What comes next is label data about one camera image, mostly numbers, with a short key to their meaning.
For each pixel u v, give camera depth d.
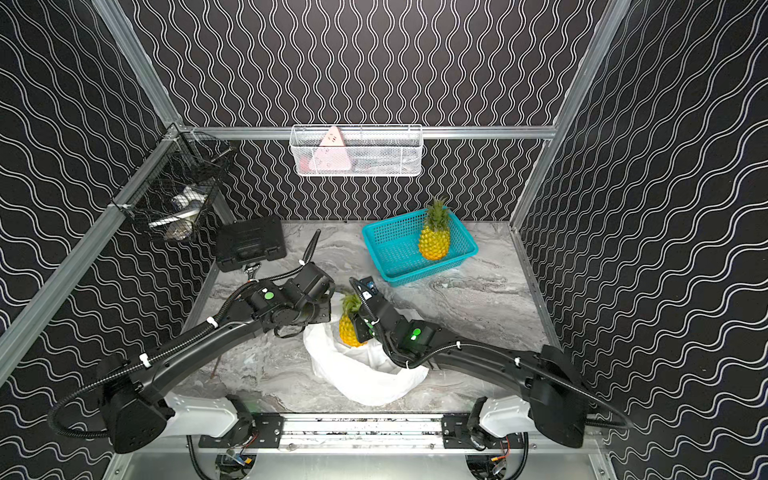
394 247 1.13
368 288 0.66
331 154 0.87
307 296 0.58
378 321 0.56
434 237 1.00
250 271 1.06
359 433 0.76
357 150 0.98
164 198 0.88
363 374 0.73
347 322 0.78
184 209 0.86
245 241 1.08
